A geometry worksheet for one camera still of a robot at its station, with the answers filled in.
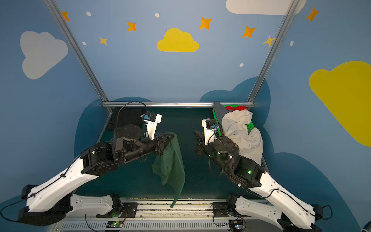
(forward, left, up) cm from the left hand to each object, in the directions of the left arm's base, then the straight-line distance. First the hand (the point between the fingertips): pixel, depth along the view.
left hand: (175, 136), depth 55 cm
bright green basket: (+34, -49, -33) cm, 69 cm away
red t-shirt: (+51, -47, -33) cm, 77 cm away
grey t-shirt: (+47, -31, -33) cm, 65 cm away
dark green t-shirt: (-6, +3, -14) cm, 16 cm away
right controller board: (-24, -30, -42) cm, 57 cm away
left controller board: (-25, +31, -42) cm, 58 cm away
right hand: (+5, -9, -3) cm, 10 cm away
